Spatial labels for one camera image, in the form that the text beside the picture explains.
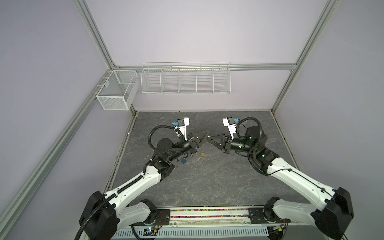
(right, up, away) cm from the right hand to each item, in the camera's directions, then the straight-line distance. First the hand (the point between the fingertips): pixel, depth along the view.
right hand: (207, 141), depth 64 cm
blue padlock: (-13, -16, +31) cm, 37 cm away
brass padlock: (-1, -12, +33) cm, 35 cm away
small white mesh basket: (-59, +31, +38) cm, 77 cm away
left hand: (+1, +3, -2) cm, 3 cm away
